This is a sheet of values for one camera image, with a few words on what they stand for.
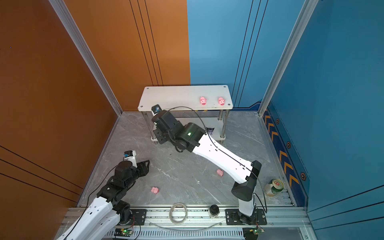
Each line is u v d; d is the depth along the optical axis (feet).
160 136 1.87
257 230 2.28
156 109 1.76
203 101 2.48
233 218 2.37
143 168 2.38
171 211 2.53
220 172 2.83
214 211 2.39
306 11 2.33
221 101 2.46
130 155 2.34
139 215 2.43
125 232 2.31
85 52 2.78
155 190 2.61
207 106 2.48
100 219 1.72
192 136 1.43
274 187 2.37
